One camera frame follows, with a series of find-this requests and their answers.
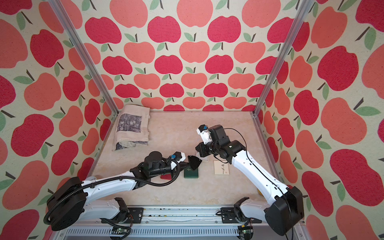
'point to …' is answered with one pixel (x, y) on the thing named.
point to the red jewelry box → (166, 176)
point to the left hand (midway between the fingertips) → (189, 168)
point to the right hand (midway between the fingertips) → (198, 150)
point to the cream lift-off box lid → (220, 168)
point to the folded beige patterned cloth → (132, 127)
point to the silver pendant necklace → (222, 168)
